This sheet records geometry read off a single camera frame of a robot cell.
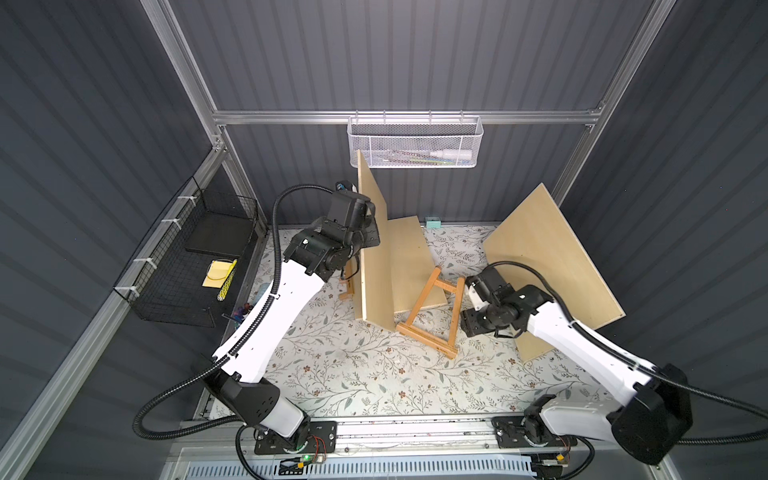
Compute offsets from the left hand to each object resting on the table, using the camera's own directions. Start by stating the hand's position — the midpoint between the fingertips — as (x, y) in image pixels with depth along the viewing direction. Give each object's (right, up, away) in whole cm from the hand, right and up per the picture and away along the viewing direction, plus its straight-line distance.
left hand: (373, 226), depth 69 cm
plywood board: (0, -21, +8) cm, 22 cm away
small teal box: (+21, +6, +52) cm, 56 cm away
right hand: (+27, -25, +11) cm, 39 cm away
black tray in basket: (-43, -1, +12) cm, 45 cm away
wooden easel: (+9, -29, +18) cm, 35 cm away
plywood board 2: (+11, -10, +29) cm, 33 cm away
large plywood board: (+46, -1, +16) cm, 49 cm away
